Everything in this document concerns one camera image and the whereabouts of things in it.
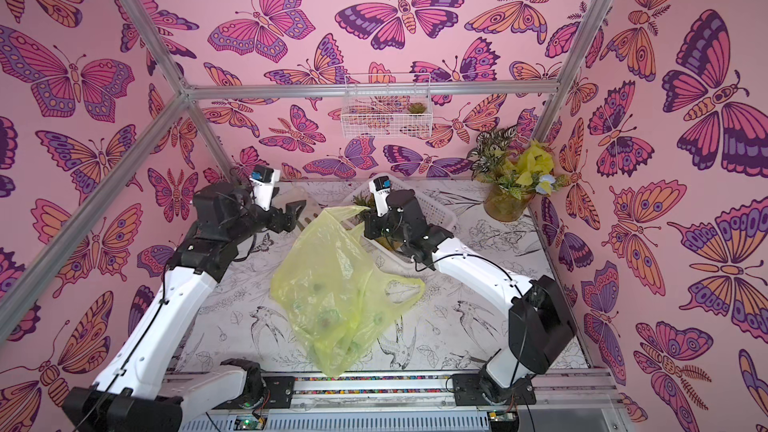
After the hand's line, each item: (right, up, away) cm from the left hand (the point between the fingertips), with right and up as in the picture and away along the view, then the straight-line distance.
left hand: (294, 193), depth 73 cm
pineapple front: (+16, -1, +30) cm, 34 cm away
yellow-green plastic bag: (+5, -25, +12) cm, 28 cm away
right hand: (+17, -4, +6) cm, 18 cm away
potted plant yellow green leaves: (+62, +8, +21) cm, 66 cm away
